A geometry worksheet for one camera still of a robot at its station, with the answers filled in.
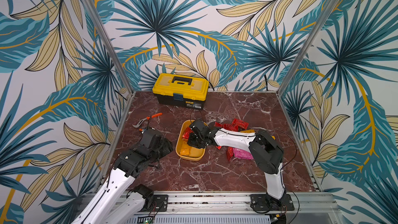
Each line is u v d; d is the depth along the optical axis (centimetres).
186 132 93
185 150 87
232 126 98
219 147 91
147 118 103
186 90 97
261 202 73
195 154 84
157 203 72
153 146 54
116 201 44
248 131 98
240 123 100
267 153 50
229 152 86
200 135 70
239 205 75
